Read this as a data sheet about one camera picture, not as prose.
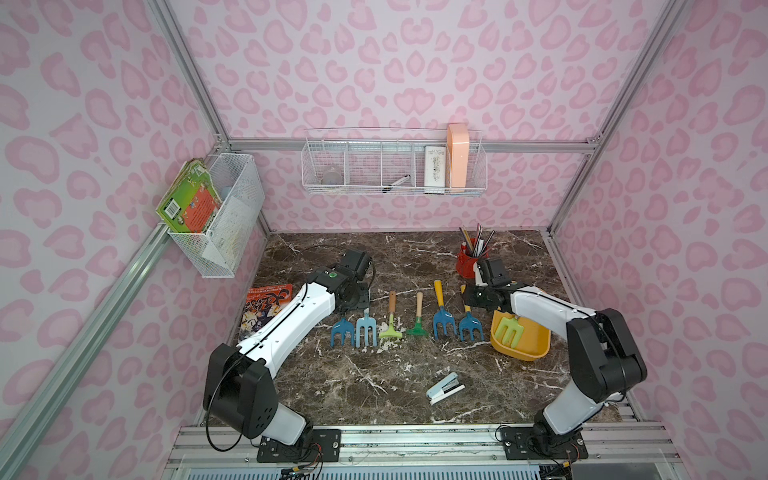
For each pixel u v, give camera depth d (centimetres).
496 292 71
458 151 82
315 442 73
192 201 72
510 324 92
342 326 95
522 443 73
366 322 95
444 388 80
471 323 95
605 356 46
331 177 96
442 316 96
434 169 91
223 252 82
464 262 100
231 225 84
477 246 101
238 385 42
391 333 93
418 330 93
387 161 99
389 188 92
